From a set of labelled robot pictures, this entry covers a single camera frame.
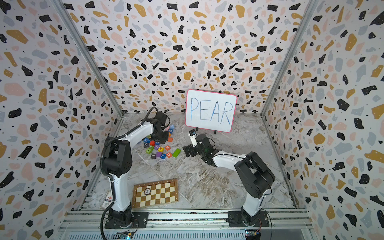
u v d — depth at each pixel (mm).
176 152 995
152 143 1010
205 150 716
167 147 1004
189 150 817
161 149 999
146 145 1028
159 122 764
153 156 970
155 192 798
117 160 540
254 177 474
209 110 1049
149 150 976
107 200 784
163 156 968
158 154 975
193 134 801
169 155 971
